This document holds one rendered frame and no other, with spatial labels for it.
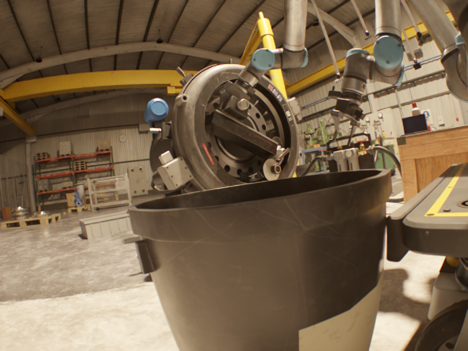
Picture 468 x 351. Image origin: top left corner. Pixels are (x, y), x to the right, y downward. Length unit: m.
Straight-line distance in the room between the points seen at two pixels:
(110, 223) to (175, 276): 2.22
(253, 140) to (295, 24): 0.55
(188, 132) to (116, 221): 1.63
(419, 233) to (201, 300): 0.19
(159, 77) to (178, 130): 12.18
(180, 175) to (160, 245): 0.75
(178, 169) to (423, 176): 1.24
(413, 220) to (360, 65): 0.70
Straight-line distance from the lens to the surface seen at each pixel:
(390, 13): 0.81
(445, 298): 0.51
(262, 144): 1.12
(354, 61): 0.88
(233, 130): 1.03
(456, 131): 1.36
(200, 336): 0.21
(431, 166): 1.39
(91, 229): 2.35
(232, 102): 1.01
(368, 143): 1.69
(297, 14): 0.91
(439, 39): 0.97
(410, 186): 1.40
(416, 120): 1.58
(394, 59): 0.73
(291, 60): 1.00
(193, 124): 0.96
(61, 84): 13.13
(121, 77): 12.90
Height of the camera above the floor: 0.38
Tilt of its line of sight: level
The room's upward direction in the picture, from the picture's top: 8 degrees counter-clockwise
